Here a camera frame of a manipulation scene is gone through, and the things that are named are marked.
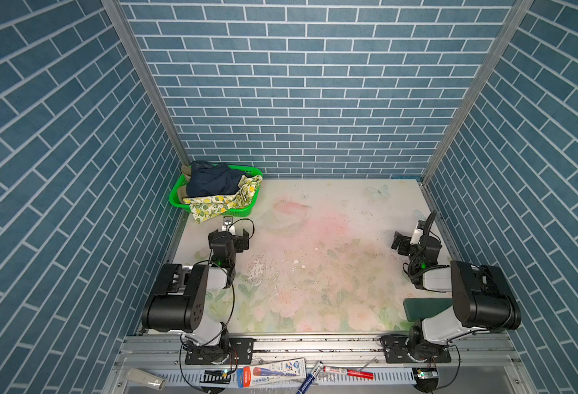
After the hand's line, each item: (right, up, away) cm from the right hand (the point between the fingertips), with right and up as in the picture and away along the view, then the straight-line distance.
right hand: (411, 235), depth 95 cm
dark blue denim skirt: (-81, +23, +7) cm, 84 cm away
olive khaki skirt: (-96, +27, +17) cm, 101 cm away
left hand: (-68, +2, -1) cm, 68 cm away
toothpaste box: (-51, -36, -25) cm, 68 cm away
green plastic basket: (-96, +17, +10) cm, 98 cm away
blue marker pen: (-40, -36, -26) cm, 60 cm away
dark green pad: (-4, -23, -13) cm, 27 cm away
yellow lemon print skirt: (-82, +11, +2) cm, 83 cm away
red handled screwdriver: (-29, -36, -25) cm, 53 cm away
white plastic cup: (-86, -35, -28) cm, 97 cm away
